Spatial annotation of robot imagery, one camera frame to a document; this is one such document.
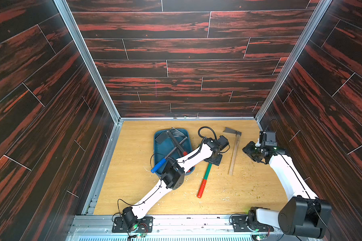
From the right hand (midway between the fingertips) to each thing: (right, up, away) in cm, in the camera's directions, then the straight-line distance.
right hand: (248, 149), depth 85 cm
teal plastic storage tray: (-45, +3, +19) cm, 49 cm away
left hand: (-16, -9, +9) cm, 21 cm away
